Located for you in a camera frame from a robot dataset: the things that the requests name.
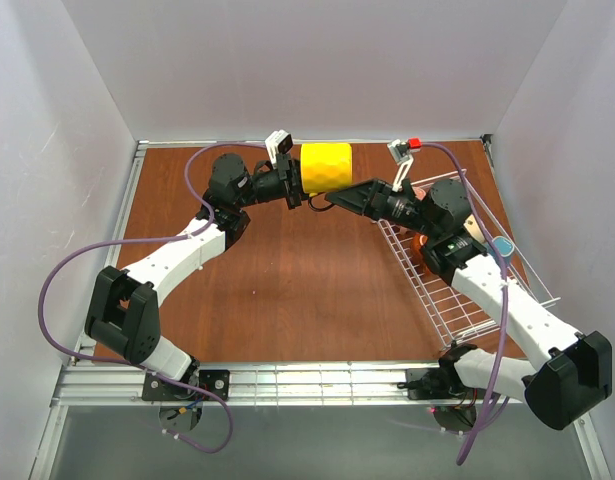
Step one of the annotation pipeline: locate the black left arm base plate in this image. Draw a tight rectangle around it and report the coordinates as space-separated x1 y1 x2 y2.
140 368 231 402

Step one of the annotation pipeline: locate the white wire dish rack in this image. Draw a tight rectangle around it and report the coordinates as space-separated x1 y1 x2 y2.
371 168 562 350

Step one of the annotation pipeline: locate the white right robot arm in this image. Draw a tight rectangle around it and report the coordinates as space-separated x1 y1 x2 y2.
325 179 613 430

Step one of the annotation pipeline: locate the pink floral textured mug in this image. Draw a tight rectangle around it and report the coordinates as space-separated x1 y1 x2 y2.
413 186 427 200

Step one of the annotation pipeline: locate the orange black patterned mug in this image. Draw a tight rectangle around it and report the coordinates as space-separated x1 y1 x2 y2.
410 232 431 273

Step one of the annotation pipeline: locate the beige round mug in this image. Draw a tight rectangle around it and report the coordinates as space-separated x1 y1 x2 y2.
463 215 486 244

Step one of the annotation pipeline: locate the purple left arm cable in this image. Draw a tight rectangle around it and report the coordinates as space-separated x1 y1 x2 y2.
38 142 268 455

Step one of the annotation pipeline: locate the yellow enamel mug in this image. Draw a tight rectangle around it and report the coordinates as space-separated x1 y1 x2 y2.
300 143 353 212

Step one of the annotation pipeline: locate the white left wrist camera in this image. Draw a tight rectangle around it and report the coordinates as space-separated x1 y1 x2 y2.
264 130 293 169

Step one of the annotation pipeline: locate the blue floral mug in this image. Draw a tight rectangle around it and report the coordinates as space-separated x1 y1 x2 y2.
488 236 516 267

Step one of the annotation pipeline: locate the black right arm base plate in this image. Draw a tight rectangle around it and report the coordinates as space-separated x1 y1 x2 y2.
396 367 473 401

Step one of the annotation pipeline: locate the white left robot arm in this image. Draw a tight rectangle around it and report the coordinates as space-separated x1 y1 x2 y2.
85 153 307 381

